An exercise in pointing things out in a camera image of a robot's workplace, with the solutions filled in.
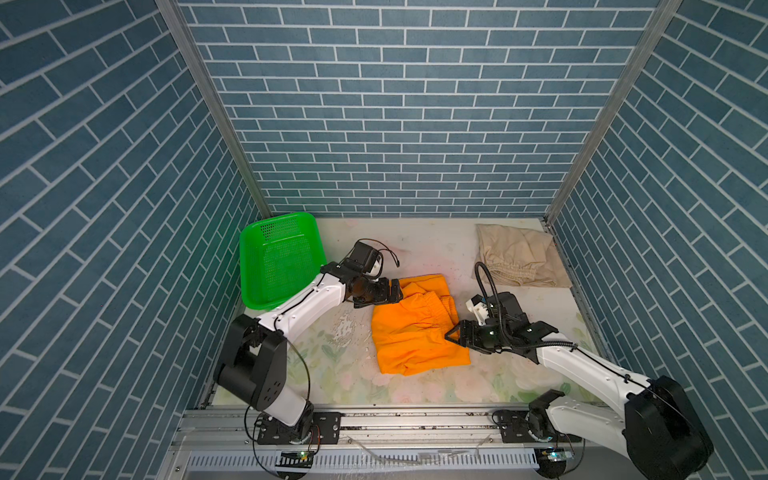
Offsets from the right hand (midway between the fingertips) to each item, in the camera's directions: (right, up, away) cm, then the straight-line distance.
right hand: (451, 335), depth 82 cm
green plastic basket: (-59, +21, +27) cm, 68 cm away
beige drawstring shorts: (+28, +21, +23) cm, 42 cm away
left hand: (-17, +10, +3) cm, 20 cm away
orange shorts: (-11, 0, +2) cm, 11 cm away
